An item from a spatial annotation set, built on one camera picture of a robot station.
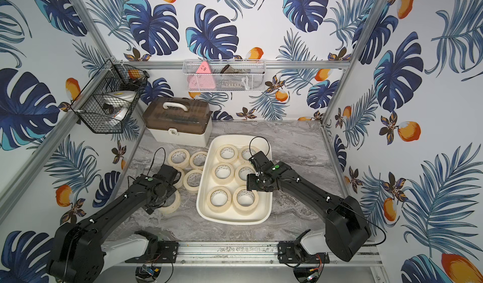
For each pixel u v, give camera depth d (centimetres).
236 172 95
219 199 88
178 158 103
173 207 84
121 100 80
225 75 92
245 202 88
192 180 95
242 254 75
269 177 58
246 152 104
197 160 103
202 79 90
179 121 95
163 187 63
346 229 41
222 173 97
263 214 86
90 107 76
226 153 104
